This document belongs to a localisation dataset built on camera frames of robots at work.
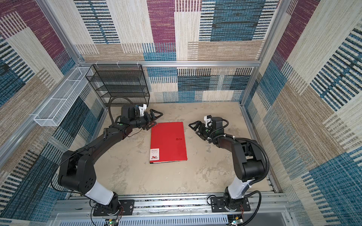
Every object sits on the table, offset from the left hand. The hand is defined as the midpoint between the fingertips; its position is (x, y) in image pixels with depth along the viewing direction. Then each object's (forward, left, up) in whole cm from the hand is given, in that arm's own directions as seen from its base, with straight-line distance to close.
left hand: (161, 116), depth 82 cm
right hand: (-1, -18, -13) cm, 22 cm away
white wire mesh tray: (-6, +51, +10) cm, 52 cm away
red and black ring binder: (-5, -2, -22) cm, 23 cm away
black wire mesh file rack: (+35, +39, -1) cm, 52 cm away
